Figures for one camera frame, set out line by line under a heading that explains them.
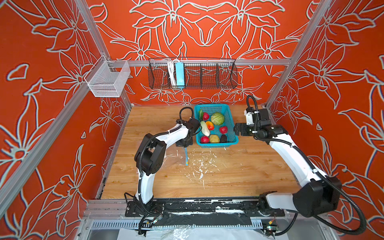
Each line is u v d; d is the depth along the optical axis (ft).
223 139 3.11
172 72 2.94
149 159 1.66
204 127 3.30
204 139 3.10
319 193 1.27
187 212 2.39
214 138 3.10
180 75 2.95
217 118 3.32
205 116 3.50
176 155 2.90
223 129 3.29
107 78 3.05
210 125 3.35
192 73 3.20
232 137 3.02
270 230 2.25
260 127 1.96
